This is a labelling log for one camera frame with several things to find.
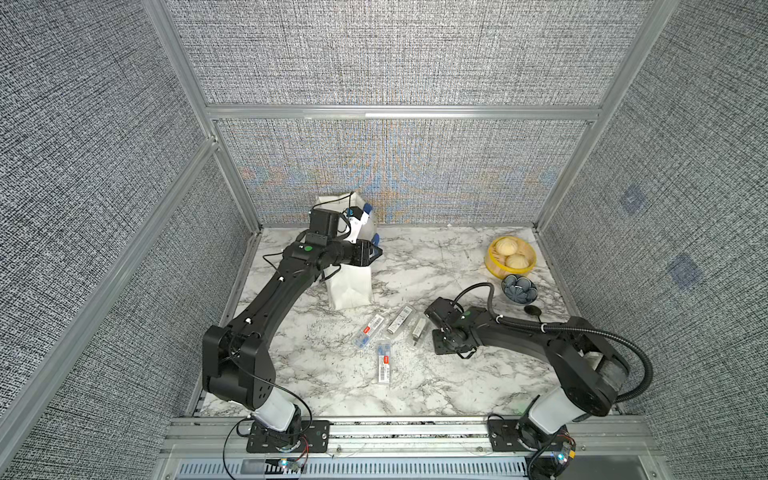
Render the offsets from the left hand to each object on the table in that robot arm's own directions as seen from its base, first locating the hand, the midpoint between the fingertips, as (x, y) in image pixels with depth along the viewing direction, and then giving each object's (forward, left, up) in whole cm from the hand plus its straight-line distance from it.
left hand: (382, 248), depth 80 cm
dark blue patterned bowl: (0, -46, -23) cm, 51 cm away
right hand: (-16, -17, -24) cm, 34 cm away
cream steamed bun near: (+9, -47, -20) cm, 52 cm away
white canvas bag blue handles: (0, +10, -18) cm, 20 cm away
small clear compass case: (-14, -10, -24) cm, 29 cm away
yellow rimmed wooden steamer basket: (+9, -39, -21) cm, 45 cm away
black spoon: (-8, -48, -24) cm, 54 cm away
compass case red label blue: (-14, +6, -25) cm, 29 cm away
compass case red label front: (-23, +1, -23) cm, 32 cm away
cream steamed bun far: (+14, -44, -18) cm, 50 cm away
